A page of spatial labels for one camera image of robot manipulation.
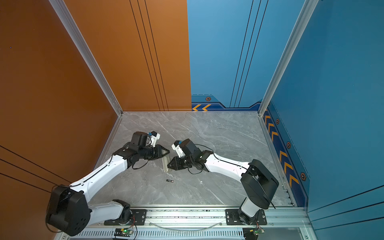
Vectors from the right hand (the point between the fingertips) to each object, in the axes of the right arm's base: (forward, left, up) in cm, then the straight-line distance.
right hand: (168, 167), depth 78 cm
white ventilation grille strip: (-27, -1, -13) cm, 30 cm away
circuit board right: (-27, -41, -14) cm, 51 cm away
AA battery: (-3, 0, -12) cm, 12 cm away
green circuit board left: (-27, +20, -14) cm, 36 cm away
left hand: (+9, +1, +2) cm, 9 cm away
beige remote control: (+3, +2, +2) cm, 4 cm away
